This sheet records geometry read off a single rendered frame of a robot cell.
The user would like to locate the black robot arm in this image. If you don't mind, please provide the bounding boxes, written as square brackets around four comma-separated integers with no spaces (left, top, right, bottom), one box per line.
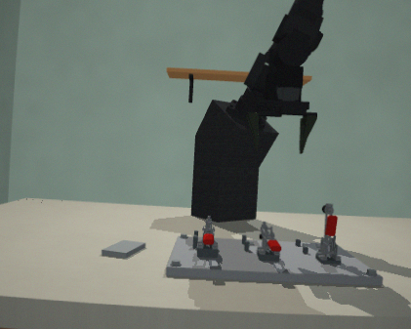
[226,0,324,123]

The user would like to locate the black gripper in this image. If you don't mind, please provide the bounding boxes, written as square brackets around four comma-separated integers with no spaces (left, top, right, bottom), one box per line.
[246,100,317,153]

